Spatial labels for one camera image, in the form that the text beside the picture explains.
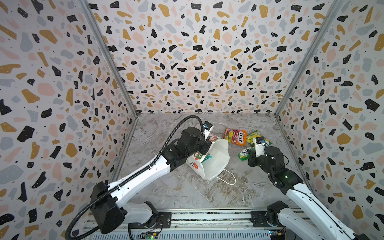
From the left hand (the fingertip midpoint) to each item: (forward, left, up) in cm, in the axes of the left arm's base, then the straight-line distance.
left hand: (209, 134), depth 72 cm
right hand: (-2, -20, -9) cm, 22 cm away
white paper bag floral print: (-5, -2, -23) cm, 24 cm away
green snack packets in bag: (0, 0, -23) cm, 23 cm away
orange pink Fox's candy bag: (+18, -22, -27) cm, 39 cm away
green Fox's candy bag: (-4, -18, -13) cm, 23 cm away
